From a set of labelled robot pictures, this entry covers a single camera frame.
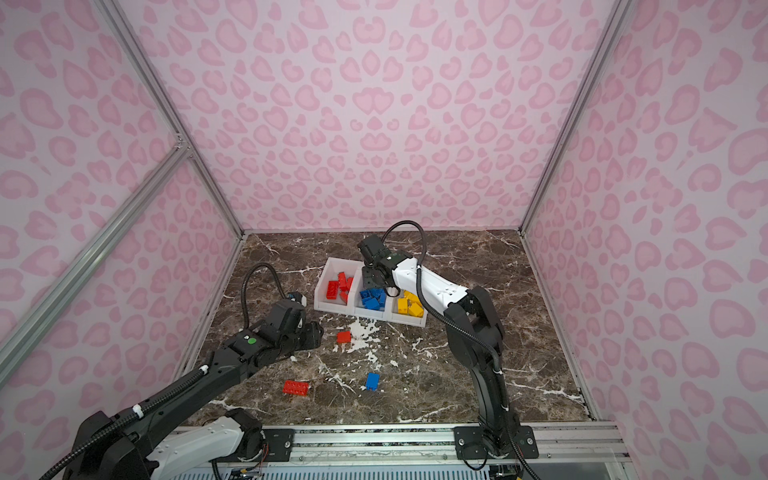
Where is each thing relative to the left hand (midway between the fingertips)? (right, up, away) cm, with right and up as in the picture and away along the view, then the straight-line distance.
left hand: (318, 326), depth 83 cm
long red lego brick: (0, +8, +18) cm, 20 cm away
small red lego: (+7, +11, +13) cm, 18 cm away
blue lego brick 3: (+15, -15, 0) cm, 21 cm away
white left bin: (-1, +14, +20) cm, 24 cm away
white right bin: (+25, 0, +10) cm, 27 cm away
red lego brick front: (-6, -16, -1) cm, 17 cm away
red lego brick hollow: (+4, +6, +19) cm, 20 cm away
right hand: (+15, +13, +10) cm, 23 cm away
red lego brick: (+4, +10, +18) cm, 21 cm away
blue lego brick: (+12, +7, +14) cm, 19 cm away
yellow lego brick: (+24, +4, +13) cm, 27 cm away
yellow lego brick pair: (+27, +5, +14) cm, 31 cm away
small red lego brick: (+6, -6, +9) cm, 12 cm away
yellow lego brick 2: (+28, +2, +12) cm, 30 cm away
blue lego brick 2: (+14, +4, +14) cm, 20 cm away
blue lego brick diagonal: (+16, +7, +17) cm, 24 cm away
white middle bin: (+19, +1, +10) cm, 21 cm away
